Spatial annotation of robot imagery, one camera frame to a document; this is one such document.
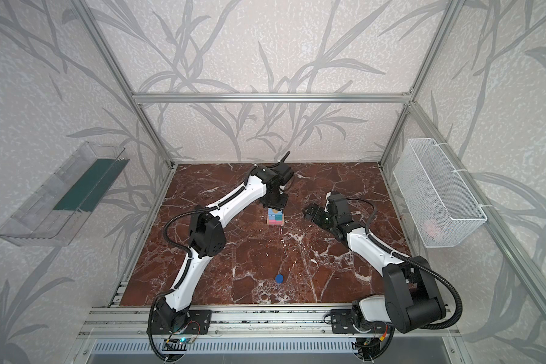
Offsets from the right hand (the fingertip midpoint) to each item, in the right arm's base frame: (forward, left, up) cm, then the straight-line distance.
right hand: (311, 206), depth 90 cm
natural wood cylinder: (0, +15, -4) cm, 15 cm away
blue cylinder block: (-24, +13, -11) cm, 29 cm away
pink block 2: (-1, +15, -9) cm, 18 cm away
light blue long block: (0, +16, -6) cm, 17 cm away
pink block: (-1, +17, -10) cm, 20 cm away
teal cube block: (0, +13, -8) cm, 16 cm away
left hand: (+4, +12, -1) cm, 13 cm away
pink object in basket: (-14, -38, +8) cm, 42 cm away
